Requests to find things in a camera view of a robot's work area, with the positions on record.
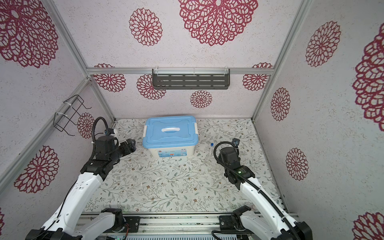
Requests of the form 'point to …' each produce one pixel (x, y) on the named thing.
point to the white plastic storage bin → (178, 152)
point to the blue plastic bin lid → (170, 131)
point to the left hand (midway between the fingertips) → (129, 145)
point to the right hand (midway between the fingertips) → (225, 151)
